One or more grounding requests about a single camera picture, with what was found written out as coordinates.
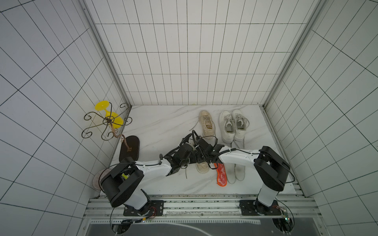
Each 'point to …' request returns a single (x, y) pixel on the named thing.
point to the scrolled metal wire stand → (109, 132)
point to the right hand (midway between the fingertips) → (197, 152)
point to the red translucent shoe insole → (221, 176)
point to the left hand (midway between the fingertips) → (195, 157)
